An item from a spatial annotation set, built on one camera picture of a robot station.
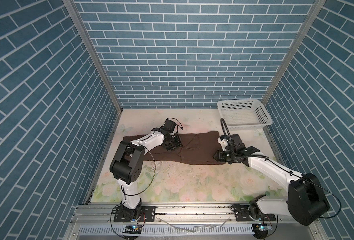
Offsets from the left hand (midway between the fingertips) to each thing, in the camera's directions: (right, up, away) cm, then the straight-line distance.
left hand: (182, 145), depth 93 cm
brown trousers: (+9, -3, +3) cm, 10 cm away
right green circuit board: (+40, -36, -22) cm, 58 cm away
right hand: (+18, -4, -7) cm, 20 cm away
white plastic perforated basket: (+50, +21, +26) cm, 60 cm away
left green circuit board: (-24, -38, -21) cm, 50 cm away
